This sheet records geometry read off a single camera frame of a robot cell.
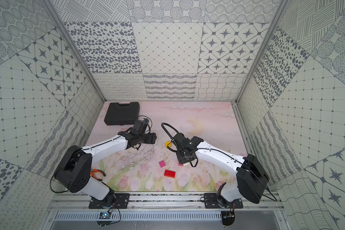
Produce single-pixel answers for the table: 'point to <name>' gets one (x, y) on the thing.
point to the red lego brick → (169, 173)
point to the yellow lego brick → (169, 145)
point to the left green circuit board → (104, 215)
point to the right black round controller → (228, 217)
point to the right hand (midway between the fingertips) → (185, 159)
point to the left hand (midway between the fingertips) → (155, 137)
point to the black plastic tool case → (120, 115)
